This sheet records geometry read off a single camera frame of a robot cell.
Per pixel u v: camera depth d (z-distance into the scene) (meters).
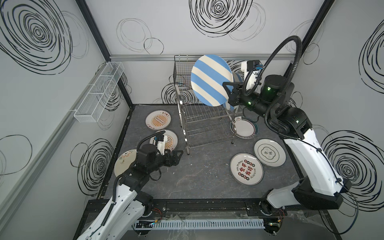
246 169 0.87
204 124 1.05
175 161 0.65
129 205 0.60
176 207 0.75
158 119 1.11
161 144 0.67
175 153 0.73
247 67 0.44
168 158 0.64
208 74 0.57
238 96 0.47
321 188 0.39
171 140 0.99
